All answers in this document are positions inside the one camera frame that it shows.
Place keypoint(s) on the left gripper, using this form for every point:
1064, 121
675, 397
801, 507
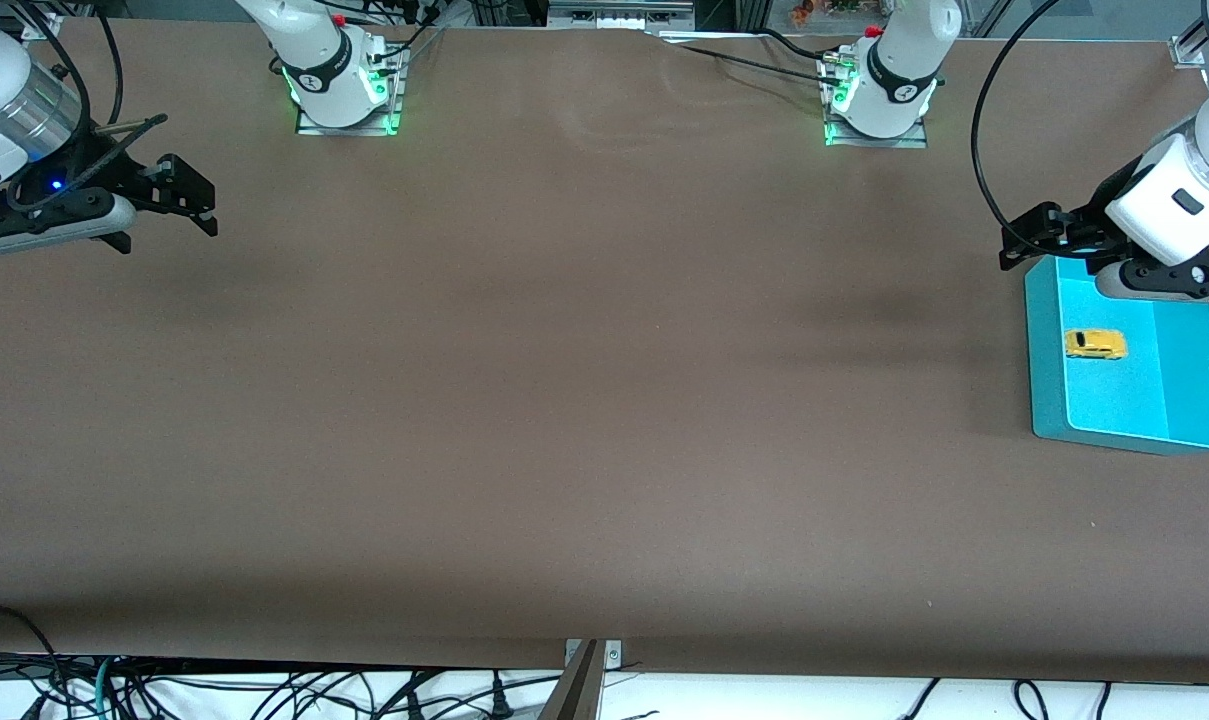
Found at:
1097, 213

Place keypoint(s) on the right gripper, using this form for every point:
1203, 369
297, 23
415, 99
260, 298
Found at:
104, 172

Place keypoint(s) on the yellow beetle toy car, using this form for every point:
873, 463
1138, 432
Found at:
1099, 346

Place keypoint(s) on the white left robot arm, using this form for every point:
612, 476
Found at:
894, 70

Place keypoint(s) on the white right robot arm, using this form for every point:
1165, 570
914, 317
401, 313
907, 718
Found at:
314, 60

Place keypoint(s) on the teal plastic storage bin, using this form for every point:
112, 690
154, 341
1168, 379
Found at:
1164, 400

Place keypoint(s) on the grey metal equipment box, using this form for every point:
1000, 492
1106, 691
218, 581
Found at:
619, 14

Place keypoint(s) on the black power plug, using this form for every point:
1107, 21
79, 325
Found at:
499, 700

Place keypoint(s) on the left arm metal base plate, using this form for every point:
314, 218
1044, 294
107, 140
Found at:
904, 143

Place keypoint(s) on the aluminium corner bracket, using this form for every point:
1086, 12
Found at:
1186, 52

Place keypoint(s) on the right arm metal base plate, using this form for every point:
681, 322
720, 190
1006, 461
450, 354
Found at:
349, 130

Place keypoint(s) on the aluminium frame post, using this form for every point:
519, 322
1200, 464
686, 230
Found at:
752, 14

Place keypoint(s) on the small metal table bracket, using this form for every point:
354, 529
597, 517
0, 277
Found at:
612, 655

